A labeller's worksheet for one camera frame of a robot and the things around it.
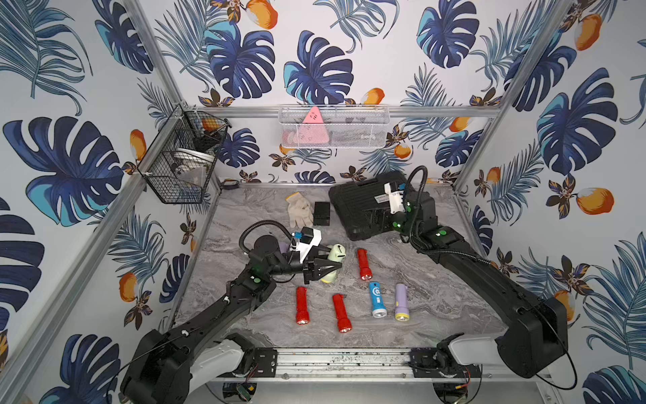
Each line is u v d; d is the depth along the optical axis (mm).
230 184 1212
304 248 608
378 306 837
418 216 595
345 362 763
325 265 651
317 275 637
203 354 534
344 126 927
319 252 657
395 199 704
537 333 404
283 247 597
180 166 837
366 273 910
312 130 891
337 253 627
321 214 1073
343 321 801
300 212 1098
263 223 514
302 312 820
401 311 814
